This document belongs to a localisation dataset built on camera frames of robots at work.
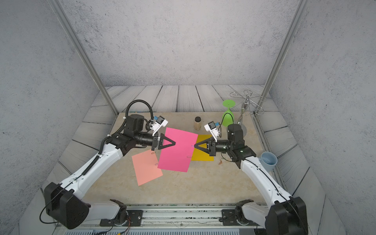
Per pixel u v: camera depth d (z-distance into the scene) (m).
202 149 0.68
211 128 0.65
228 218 0.71
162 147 0.65
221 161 0.94
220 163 0.93
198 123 1.05
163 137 0.65
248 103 0.89
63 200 0.39
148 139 0.62
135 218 0.73
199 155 0.69
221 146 0.64
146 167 0.96
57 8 0.70
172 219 0.74
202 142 0.68
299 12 0.71
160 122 0.63
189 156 0.70
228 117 0.92
